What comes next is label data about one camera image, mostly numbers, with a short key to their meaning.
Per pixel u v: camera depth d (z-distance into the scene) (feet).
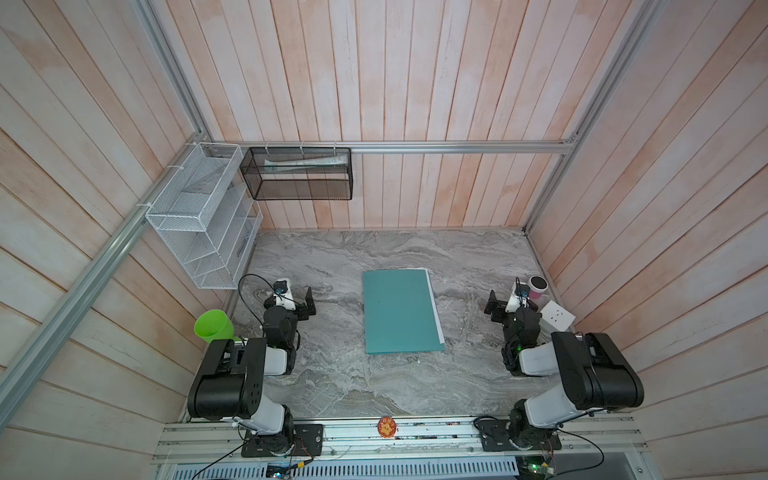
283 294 2.51
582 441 2.11
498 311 2.72
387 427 2.50
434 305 3.22
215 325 2.56
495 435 2.40
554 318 2.99
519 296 2.56
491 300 2.77
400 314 3.17
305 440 2.41
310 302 2.76
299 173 3.39
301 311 2.68
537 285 3.22
